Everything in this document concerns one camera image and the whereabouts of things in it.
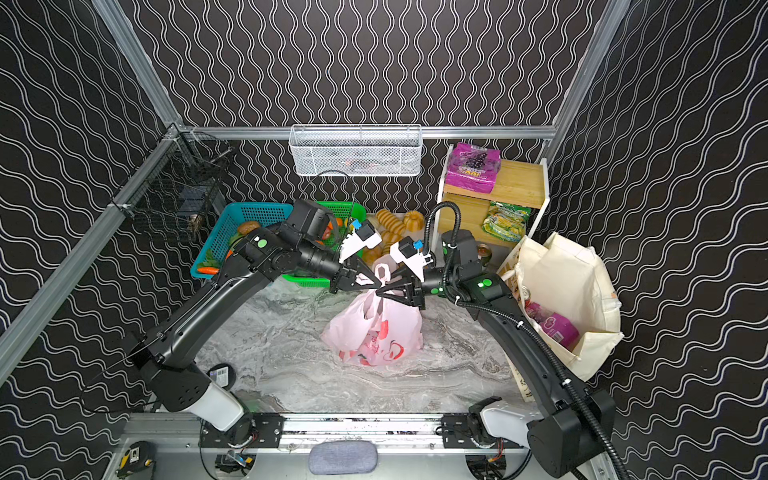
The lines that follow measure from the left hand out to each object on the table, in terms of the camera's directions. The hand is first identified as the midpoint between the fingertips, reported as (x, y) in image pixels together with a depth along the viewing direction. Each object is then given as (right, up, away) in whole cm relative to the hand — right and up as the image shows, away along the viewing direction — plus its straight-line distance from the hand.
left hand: (383, 284), depth 60 cm
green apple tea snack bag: (+39, +17, +37) cm, 56 cm away
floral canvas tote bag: (+48, -3, +20) cm, 52 cm away
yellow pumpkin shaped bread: (+12, +19, +57) cm, 61 cm away
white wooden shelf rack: (+39, +26, +25) cm, 53 cm away
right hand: (-1, -1, +6) cm, 6 cm away
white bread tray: (+13, +13, +55) cm, 58 cm away
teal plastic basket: (-58, +16, +50) cm, 78 cm away
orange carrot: (-55, +1, +35) cm, 66 cm away
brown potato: (-52, +16, +53) cm, 76 cm away
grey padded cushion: (-9, -41, +9) cm, 43 cm away
